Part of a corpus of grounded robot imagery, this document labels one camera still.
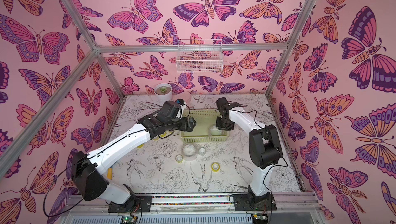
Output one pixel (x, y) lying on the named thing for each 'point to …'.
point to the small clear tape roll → (202, 152)
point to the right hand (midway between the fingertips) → (218, 128)
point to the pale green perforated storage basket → (204, 130)
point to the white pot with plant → (163, 92)
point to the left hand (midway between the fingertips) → (191, 121)
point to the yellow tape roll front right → (215, 166)
